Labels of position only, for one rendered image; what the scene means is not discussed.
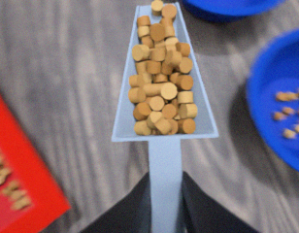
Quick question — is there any red divided box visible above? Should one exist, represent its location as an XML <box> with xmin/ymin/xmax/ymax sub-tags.
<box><xmin>0</xmin><ymin>110</ymin><xmax>67</xmax><ymax>233</ymax></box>

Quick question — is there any blue bowl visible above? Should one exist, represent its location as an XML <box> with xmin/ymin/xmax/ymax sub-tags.
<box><xmin>176</xmin><ymin>0</ymin><xmax>277</xmax><ymax>22</ymax></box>
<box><xmin>245</xmin><ymin>26</ymin><xmax>299</xmax><ymax>172</ymax></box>

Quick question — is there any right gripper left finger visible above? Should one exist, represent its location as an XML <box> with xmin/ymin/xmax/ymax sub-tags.
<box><xmin>79</xmin><ymin>172</ymin><xmax>151</xmax><ymax>233</ymax></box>

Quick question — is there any light blue plastic scoop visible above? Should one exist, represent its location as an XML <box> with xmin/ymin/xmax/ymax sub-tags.
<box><xmin>112</xmin><ymin>2</ymin><xmax>218</xmax><ymax>233</ymax></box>

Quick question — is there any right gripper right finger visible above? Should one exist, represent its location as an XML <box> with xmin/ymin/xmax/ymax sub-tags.
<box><xmin>183</xmin><ymin>171</ymin><xmax>260</xmax><ymax>233</ymax></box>

